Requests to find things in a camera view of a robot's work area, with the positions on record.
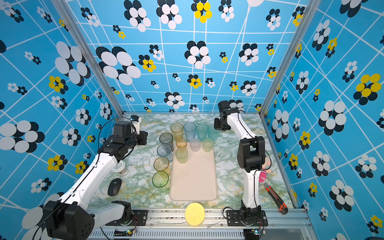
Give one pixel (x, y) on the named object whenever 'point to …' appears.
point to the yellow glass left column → (162, 164)
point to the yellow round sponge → (195, 214)
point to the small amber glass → (181, 142)
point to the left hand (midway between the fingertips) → (146, 132)
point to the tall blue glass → (190, 129)
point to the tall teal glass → (201, 130)
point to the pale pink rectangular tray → (196, 179)
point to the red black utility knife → (280, 204)
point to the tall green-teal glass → (213, 134)
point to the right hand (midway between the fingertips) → (219, 127)
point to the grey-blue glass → (165, 150)
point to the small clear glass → (195, 143)
